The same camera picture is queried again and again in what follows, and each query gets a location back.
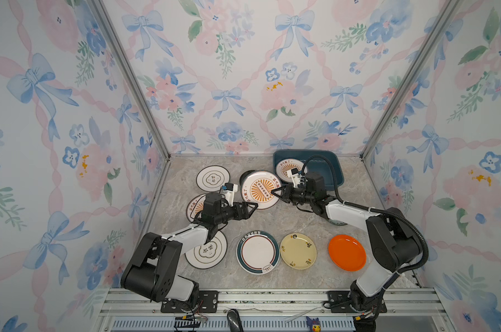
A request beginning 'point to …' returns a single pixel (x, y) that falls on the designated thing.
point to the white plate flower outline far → (211, 178)
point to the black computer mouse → (234, 321)
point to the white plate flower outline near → (209, 254)
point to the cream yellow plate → (298, 251)
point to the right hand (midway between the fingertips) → (273, 191)
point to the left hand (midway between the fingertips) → (253, 204)
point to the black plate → (245, 176)
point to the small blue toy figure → (315, 325)
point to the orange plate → (347, 252)
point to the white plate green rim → (257, 252)
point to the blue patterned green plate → (337, 222)
